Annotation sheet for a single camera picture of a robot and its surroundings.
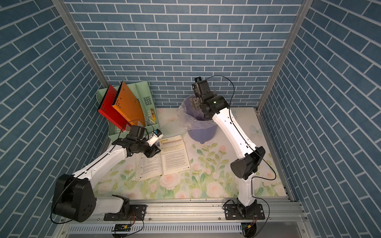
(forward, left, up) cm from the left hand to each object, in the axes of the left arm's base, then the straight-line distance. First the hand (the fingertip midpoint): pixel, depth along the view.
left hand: (160, 147), depth 86 cm
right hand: (+16, -25, +24) cm, 38 cm away
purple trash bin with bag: (+6, -23, +11) cm, 26 cm away
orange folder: (+32, +27, +2) cm, 42 cm away
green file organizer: (+39, +16, +10) cm, 43 cm away
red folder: (+15, +30, +16) cm, 37 cm away
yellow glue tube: (+35, +13, -9) cm, 39 cm away
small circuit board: (-37, +15, -14) cm, 42 cm away
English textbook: (-2, -7, -10) cm, 12 cm away
